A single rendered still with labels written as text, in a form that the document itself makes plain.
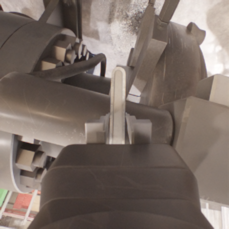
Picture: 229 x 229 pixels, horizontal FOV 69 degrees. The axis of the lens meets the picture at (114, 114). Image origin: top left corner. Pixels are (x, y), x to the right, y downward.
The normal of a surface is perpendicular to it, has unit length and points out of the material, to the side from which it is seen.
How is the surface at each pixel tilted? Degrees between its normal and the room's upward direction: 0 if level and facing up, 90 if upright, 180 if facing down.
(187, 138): 67
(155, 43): 4
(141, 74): 4
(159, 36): 95
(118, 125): 49
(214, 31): 0
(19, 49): 91
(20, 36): 99
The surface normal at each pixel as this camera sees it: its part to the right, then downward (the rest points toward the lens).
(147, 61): -0.18, 0.84
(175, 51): 0.18, -0.46
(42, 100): 0.12, -0.27
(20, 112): 0.01, 0.18
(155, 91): -0.43, -0.35
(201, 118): 0.07, -0.04
